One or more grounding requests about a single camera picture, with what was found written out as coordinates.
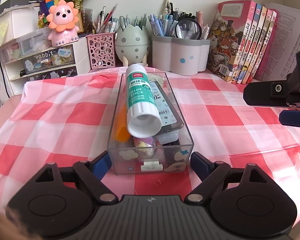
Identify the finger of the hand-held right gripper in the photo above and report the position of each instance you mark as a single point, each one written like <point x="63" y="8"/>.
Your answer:
<point x="265" y="93"/>
<point x="295" y="118"/>

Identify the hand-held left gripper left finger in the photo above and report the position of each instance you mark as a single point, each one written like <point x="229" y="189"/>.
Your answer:
<point x="101" y="165"/>

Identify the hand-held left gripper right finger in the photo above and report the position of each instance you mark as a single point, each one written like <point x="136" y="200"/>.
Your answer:
<point x="200" y="163"/>

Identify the clear plastic drawer tray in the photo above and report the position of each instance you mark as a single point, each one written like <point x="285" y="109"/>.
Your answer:
<point x="120" y="162"/>

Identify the orange highlighter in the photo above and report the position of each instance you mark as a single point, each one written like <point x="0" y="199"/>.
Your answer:
<point x="121" y="130"/>

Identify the pencil lead refill box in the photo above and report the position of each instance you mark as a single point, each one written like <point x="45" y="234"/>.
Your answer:
<point x="167" y="110"/>

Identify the white green glue stick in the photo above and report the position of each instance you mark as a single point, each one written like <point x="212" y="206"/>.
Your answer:
<point x="140" y="97"/>

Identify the pink white checked tablecloth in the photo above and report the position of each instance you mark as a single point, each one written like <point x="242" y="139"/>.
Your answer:
<point x="65" y="120"/>

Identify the stack of paper workbooks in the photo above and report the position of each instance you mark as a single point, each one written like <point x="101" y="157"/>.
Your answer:
<point x="287" y="35"/>

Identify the pink spine comic book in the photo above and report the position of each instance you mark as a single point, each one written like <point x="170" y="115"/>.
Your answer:
<point x="227" y="42"/>

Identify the grey white cloud pen holder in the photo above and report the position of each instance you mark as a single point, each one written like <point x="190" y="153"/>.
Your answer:
<point x="180" y="55"/>

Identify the black magnifying glass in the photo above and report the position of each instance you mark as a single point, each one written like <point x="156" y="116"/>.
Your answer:
<point x="190" y="30"/>

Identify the white desktop drawer organizer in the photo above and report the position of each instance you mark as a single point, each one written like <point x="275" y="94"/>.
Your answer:
<point x="83" y="55"/>

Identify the pink mesh pen holder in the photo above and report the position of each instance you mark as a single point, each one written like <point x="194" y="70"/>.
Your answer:
<point x="100" y="52"/>

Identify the large bunch of pens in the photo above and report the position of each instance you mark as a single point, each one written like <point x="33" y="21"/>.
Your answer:
<point x="165" y="22"/>

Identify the green egg-shaped pen holder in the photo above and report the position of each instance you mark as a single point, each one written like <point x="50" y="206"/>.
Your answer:
<point x="132" y="42"/>

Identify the clear jar with brown filling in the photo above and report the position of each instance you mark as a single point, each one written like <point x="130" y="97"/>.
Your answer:
<point x="86" y="21"/>

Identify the bunch of thin pens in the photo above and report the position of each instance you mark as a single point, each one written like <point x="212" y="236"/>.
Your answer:
<point x="103" y="20"/>

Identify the pink lion toy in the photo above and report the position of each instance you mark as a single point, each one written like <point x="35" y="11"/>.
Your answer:
<point x="62" y="17"/>

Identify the small colourful figurine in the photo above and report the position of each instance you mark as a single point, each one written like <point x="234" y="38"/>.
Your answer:
<point x="42" y="21"/>

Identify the black flat box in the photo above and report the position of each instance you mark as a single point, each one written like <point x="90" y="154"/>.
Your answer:
<point x="10" y="7"/>

